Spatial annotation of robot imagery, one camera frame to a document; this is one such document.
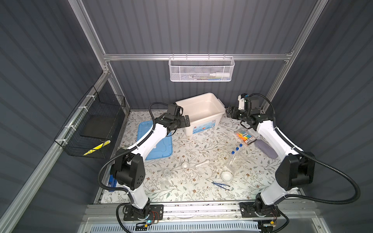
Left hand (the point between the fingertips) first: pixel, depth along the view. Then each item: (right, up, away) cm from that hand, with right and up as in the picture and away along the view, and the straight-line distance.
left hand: (182, 120), depth 88 cm
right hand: (+31, +6, -2) cm, 31 cm away
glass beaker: (-10, -37, -6) cm, 39 cm away
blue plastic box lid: (-14, -19, +10) cm, 25 cm away
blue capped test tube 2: (+28, -18, -10) cm, 35 cm away
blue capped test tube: (+31, -16, -8) cm, 36 cm away
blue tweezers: (+21, -37, -6) cm, 43 cm away
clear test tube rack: (+34, -26, +3) cm, 43 cm away
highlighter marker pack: (+45, -12, +13) cm, 49 cm away
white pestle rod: (+12, -27, +2) cm, 30 cm away
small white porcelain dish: (+1, -28, 0) cm, 28 cm away
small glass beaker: (-8, -30, -8) cm, 32 cm away
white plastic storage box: (+17, +7, +27) cm, 32 cm away
